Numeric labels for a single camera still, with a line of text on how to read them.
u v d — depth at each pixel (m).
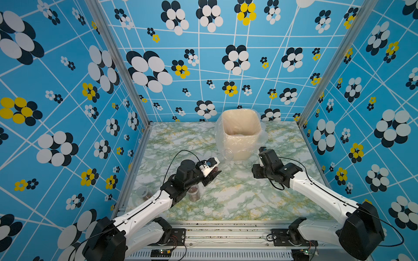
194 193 0.77
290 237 0.67
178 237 0.73
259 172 0.74
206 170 0.66
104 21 0.73
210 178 0.68
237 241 0.74
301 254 0.69
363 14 0.69
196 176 0.65
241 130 1.02
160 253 0.72
